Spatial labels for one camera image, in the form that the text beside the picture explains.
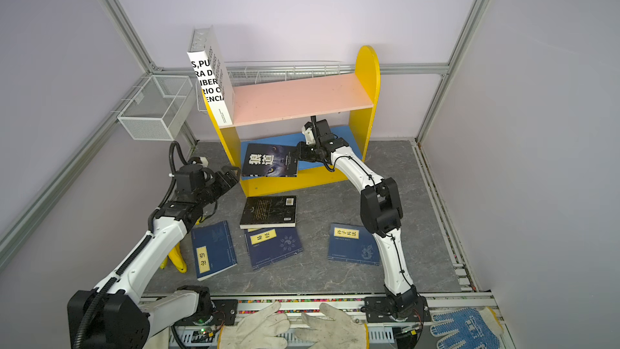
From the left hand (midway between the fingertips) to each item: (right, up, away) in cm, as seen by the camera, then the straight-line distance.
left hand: (235, 177), depth 81 cm
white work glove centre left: (+11, -45, -10) cm, 47 cm away
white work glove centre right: (+34, -45, -10) cm, 58 cm away
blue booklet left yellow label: (-10, -26, +5) cm, 29 cm away
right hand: (+19, +8, +13) cm, 24 cm away
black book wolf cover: (+9, +6, +12) cm, 17 cm away
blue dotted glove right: (+76, -44, -11) cm, 88 cm away
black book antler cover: (+9, -14, +11) cm, 20 cm away
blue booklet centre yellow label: (+10, -25, +5) cm, 27 cm away
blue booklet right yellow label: (+41, -25, +7) cm, 48 cm away
